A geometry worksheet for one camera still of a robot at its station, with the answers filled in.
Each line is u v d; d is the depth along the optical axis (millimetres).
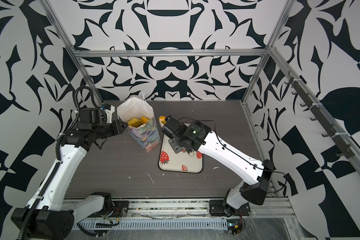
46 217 363
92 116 555
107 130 623
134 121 928
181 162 899
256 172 405
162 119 785
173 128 483
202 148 425
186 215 731
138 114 982
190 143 434
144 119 915
